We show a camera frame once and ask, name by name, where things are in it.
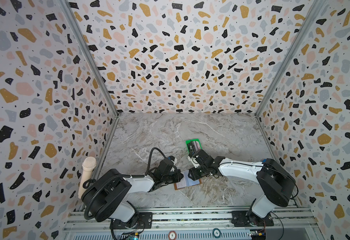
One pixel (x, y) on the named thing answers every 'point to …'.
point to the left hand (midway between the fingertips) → (187, 174)
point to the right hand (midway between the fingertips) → (190, 172)
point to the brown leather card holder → (186, 181)
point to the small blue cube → (264, 160)
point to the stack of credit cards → (193, 147)
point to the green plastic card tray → (188, 141)
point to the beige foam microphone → (88, 163)
